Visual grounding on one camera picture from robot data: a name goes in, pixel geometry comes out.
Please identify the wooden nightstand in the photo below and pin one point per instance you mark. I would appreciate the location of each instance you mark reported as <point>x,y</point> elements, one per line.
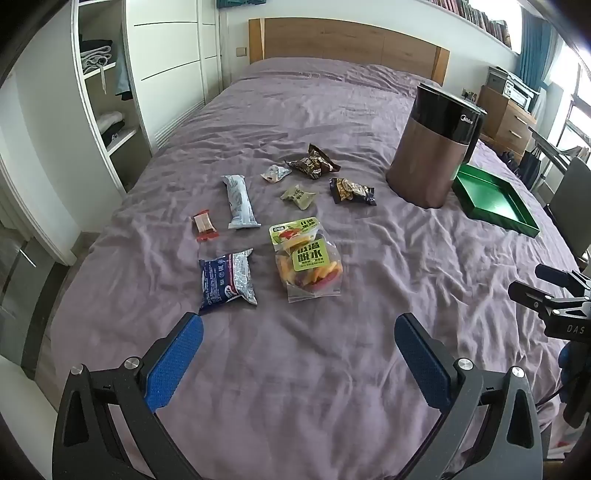
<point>508,120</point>

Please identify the hanging pale blue garment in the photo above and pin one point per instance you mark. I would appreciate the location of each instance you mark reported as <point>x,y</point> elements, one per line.
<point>122,69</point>

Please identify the small red snack packet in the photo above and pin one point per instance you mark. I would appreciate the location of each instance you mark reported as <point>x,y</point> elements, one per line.
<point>204,225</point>

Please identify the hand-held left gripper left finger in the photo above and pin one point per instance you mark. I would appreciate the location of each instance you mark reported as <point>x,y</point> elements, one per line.
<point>175,364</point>

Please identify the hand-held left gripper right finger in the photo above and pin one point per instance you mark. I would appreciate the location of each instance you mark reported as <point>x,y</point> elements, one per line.
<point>422,360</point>

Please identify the row of books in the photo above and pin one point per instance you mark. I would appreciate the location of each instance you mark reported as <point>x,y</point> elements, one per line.
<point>475,14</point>

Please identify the black bag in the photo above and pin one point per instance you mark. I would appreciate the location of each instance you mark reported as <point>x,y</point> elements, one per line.
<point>531,166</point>

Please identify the dark blue snack packet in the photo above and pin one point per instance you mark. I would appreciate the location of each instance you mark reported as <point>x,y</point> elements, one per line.
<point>226,281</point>

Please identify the clear dried fruit bag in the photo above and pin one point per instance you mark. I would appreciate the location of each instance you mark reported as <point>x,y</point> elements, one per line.
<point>307,263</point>

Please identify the blue curtain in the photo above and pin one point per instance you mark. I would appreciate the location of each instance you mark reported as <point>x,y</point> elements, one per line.
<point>535,50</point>

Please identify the brown and black kettle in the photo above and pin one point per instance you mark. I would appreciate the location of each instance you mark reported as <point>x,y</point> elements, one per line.
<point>429,152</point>

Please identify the folded white and black clothes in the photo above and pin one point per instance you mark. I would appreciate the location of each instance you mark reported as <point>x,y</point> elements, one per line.
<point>111,124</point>

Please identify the wall switch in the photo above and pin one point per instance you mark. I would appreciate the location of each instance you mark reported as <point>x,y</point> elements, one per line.
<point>241,51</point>

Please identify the long white snack packet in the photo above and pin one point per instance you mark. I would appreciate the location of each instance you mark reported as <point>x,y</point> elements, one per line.
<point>239,203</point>

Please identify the small pale green packet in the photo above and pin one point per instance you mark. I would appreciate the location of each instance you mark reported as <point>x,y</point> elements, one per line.
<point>298,196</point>

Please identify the small clear candy packet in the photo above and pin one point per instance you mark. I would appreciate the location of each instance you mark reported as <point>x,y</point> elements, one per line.
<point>275,174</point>

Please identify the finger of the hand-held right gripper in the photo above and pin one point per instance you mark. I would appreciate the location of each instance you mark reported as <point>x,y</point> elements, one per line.
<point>556,275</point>
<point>531,295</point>

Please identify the white wardrobe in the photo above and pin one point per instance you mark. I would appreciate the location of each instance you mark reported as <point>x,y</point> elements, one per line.
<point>171,46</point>

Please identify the purple bed sheet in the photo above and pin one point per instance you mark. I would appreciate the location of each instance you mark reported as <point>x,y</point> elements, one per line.
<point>323,369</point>

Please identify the wooden headboard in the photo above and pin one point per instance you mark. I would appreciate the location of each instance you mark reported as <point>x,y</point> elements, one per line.
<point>346,41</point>

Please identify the black and gold snack packet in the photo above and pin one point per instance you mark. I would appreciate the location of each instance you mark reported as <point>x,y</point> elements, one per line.
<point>351,191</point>

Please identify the green tray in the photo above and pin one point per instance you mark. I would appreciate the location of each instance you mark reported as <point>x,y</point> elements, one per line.
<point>494,203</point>

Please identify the grey appliance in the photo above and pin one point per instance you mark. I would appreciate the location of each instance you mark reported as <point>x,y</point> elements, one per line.
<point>508,85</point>

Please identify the grey cabinet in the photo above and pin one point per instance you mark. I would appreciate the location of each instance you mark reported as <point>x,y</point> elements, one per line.
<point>23,286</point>

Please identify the grey chair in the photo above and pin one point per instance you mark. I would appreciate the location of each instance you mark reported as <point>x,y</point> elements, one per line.
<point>572,203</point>

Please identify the folded grey clothes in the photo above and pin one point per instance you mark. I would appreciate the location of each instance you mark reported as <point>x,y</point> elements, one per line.
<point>94,53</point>

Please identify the brown snack packet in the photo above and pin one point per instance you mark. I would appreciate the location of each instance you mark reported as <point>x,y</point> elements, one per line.
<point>311,165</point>

